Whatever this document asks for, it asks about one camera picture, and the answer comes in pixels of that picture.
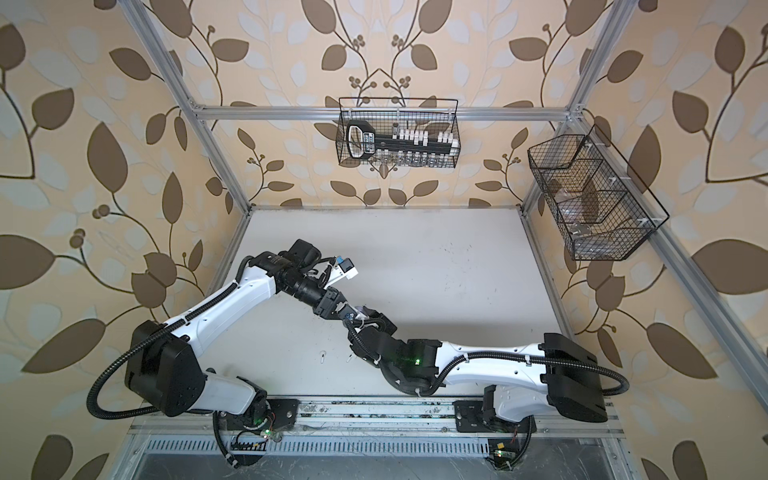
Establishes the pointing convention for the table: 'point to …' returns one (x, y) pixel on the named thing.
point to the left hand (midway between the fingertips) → (354, 315)
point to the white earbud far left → (323, 354)
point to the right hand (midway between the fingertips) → (360, 319)
